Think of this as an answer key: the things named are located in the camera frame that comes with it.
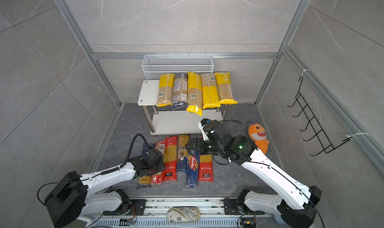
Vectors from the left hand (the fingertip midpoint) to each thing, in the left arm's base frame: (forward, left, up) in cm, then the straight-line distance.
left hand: (164, 163), depth 86 cm
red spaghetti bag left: (-10, +2, +3) cm, 10 cm away
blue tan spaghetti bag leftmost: (-10, +9, +2) cm, 14 cm away
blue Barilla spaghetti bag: (-6, -17, +2) cm, 18 cm away
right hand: (-2, -17, +25) cm, 30 cm away
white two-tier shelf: (+30, +2, +3) cm, 30 cm away
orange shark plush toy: (+14, -59, +6) cm, 61 cm away
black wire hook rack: (-8, -70, +33) cm, 78 cm away
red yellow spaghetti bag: (+5, -3, 0) cm, 6 cm away
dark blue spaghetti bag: (+5, -11, 0) cm, 12 cm away
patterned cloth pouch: (-26, -12, +2) cm, 28 cm away
